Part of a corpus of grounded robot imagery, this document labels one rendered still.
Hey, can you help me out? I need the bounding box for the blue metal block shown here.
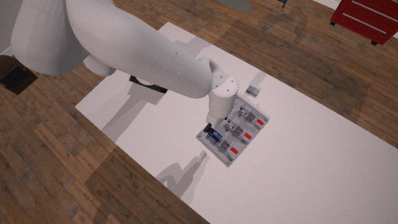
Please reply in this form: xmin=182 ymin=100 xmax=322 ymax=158
xmin=207 ymin=130 xmax=222 ymax=142

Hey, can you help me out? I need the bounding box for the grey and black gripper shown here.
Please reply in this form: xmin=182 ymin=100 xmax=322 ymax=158
xmin=203 ymin=111 xmax=227 ymax=134

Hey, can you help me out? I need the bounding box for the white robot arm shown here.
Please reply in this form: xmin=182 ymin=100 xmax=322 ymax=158
xmin=11 ymin=0 xmax=239 ymax=118

